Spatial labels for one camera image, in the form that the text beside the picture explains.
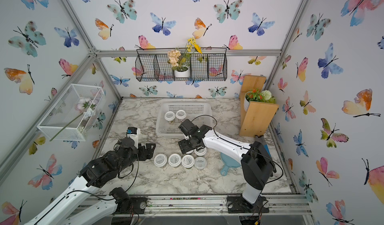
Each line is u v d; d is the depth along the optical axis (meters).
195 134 0.61
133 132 0.61
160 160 0.82
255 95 0.89
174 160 0.83
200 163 0.83
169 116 0.99
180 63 0.86
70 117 0.74
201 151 0.85
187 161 0.82
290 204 0.75
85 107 0.75
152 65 0.98
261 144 0.47
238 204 0.73
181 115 1.01
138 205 0.74
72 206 0.44
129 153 0.54
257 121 0.86
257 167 0.44
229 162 0.87
